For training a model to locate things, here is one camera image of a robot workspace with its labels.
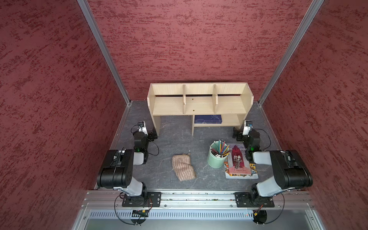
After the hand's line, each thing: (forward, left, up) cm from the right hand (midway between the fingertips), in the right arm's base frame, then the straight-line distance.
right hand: (240, 129), depth 94 cm
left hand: (0, +63, +1) cm, 63 cm away
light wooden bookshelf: (+8, +21, +17) cm, 28 cm away
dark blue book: (+2, +22, +9) cm, 24 cm away
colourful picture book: (-22, +6, -6) cm, 24 cm away
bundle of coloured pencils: (-17, +16, +5) cm, 24 cm away
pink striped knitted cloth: (-24, +39, -2) cm, 46 cm away
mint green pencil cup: (-22, +21, -1) cm, 30 cm away
